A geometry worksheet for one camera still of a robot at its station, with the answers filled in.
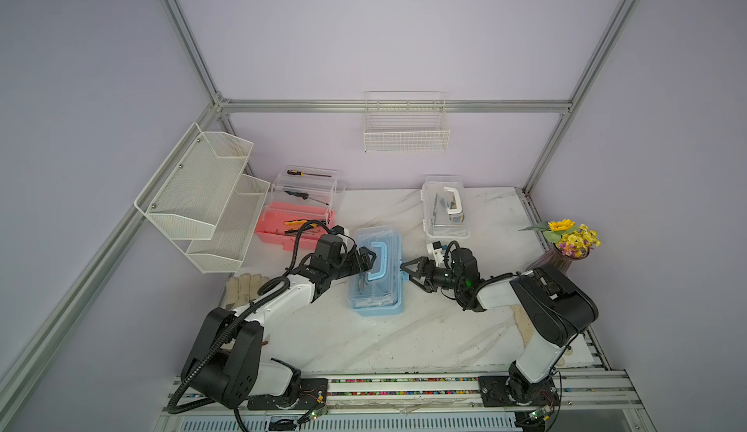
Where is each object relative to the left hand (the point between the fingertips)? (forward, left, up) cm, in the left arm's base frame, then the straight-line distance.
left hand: (365, 262), depth 88 cm
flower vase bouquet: (-2, -55, +15) cm, 57 cm away
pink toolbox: (+30, +26, -1) cm, 40 cm away
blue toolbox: (-9, -4, -1) cm, 10 cm away
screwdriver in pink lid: (+39, +26, +2) cm, 47 cm away
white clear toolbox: (+23, -28, 0) cm, 37 cm away
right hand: (-2, -13, -3) cm, 13 cm away
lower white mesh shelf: (+3, +43, +2) cm, 44 cm away
